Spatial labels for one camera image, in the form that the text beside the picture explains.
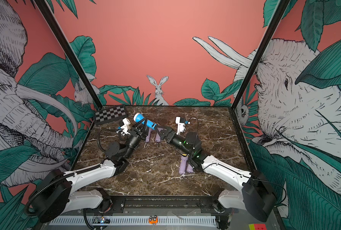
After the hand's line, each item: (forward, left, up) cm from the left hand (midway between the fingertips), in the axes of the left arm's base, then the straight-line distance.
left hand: (149, 119), depth 65 cm
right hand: (-2, -3, -5) cm, 6 cm away
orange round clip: (-36, 0, -33) cm, 49 cm away
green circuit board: (-34, +26, -36) cm, 56 cm away
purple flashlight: (-9, 0, -1) cm, 9 cm away
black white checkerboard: (+34, +37, -33) cm, 60 cm away
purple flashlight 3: (-11, -21, -35) cm, 42 cm away
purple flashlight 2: (-5, -18, -34) cm, 38 cm away
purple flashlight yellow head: (+11, -1, -34) cm, 36 cm away
